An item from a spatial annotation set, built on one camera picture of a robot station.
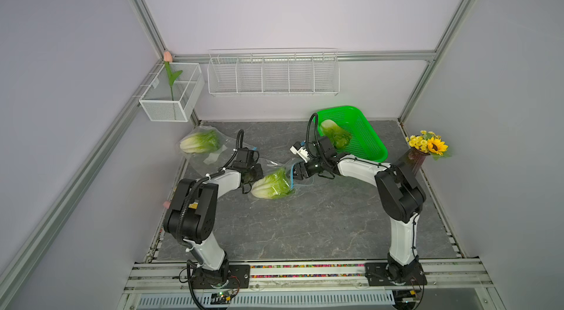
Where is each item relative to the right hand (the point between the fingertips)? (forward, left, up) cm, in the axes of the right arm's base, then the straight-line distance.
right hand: (287, 174), depth 90 cm
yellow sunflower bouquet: (+3, -52, +16) cm, 55 cm away
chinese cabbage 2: (+20, -24, 0) cm, 31 cm away
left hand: (+4, +13, -6) cm, 15 cm away
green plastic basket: (+22, -38, -7) cm, 44 cm away
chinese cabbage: (-5, +4, 0) cm, 7 cm away
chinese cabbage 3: (+19, +39, -1) cm, 43 cm away
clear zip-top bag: (+11, +38, -8) cm, 41 cm away
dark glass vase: (+3, -52, +6) cm, 52 cm away
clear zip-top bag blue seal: (+7, +8, -4) cm, 11 cm away
